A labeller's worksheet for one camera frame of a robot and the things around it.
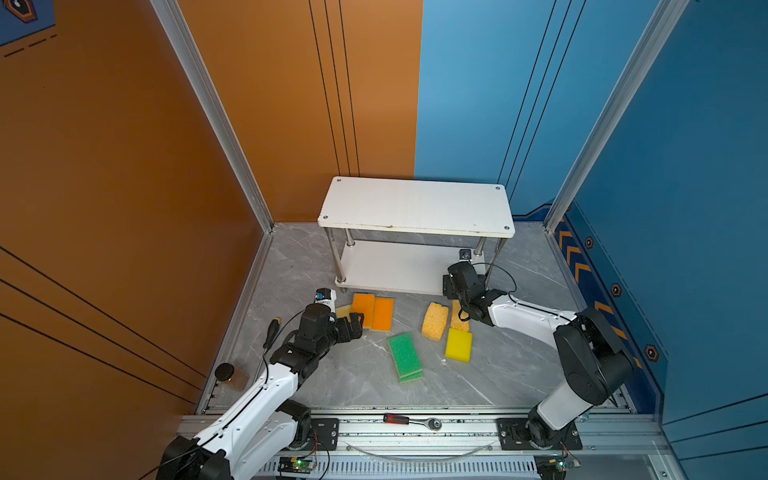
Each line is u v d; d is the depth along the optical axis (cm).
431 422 74
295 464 71
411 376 81
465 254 80
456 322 89
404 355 83
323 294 74
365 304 94
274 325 91
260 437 55
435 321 91
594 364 45
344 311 92
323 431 74
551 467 70
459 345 87
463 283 70
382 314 93
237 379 76
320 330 65
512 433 73
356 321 76
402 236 116
